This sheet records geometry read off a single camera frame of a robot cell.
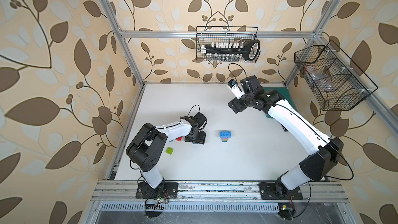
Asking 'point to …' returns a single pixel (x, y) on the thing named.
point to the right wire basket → (338, 84)
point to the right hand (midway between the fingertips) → (236, 99)
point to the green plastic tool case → (284, 92)
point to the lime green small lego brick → (169, 150)
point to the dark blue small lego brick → (195, 143)
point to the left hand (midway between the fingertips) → (199, 140)
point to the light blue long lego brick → (225, 134)
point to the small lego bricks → (225, 139)
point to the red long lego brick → (179, 139)
